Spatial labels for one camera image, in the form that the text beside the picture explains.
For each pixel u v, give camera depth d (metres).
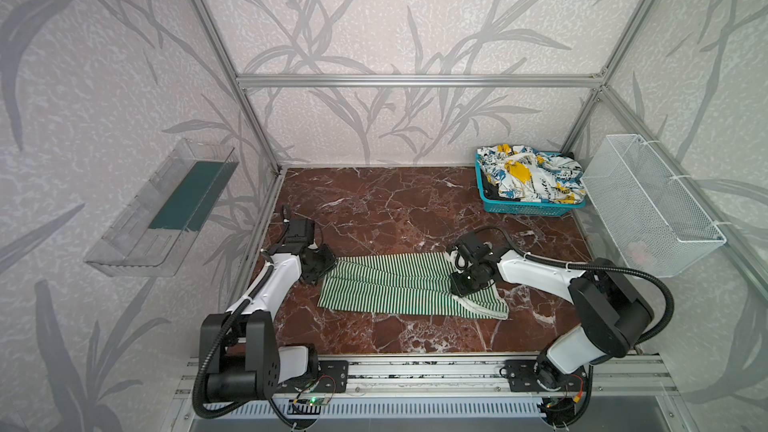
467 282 0.78
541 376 0.66
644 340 0.47
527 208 1.02
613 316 0.44
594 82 0.93
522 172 1.02
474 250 0.72
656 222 0.63
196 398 0.37
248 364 0.41
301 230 0.70
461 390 0.73
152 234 0.63
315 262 0.77
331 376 0.72
